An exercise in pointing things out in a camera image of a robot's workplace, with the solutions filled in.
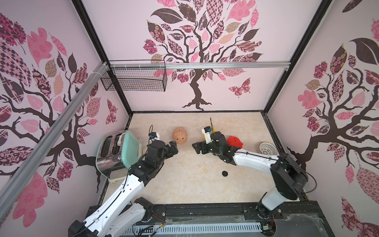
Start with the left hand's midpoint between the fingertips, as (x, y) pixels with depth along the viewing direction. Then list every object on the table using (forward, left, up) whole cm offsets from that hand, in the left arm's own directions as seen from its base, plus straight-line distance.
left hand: (171, 148), depth 78 cm
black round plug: (-7, -31, -19) cm, 37 cm away
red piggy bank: (+9, -38, -9) cm, 40 cm away
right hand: (+7, -15, -5) cm, 17 cm away
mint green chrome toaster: (-3, +28, +1) cm, 28 cm away
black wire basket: (+46, +26, +16) cm, 55 cm away
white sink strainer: (+8, -62, -16) cm, 64 cm away
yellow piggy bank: (+5, -23, +8) cm, 25 cm away
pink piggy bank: (+16, -4, -9) cm, 19 cm away
